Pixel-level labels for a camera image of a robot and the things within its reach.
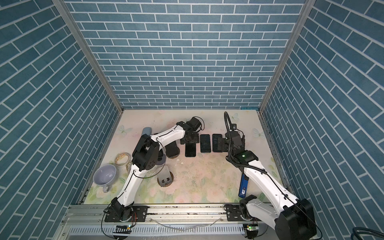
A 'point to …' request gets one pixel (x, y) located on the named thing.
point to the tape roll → (123, 159)
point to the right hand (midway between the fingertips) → (227, 137)
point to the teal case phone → (205, 143)
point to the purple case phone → (172, 150)
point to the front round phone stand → (165, 177)
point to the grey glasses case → (147, 130)
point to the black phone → (190, 150)
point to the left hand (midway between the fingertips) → (193, 141)
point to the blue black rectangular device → (243, 186)
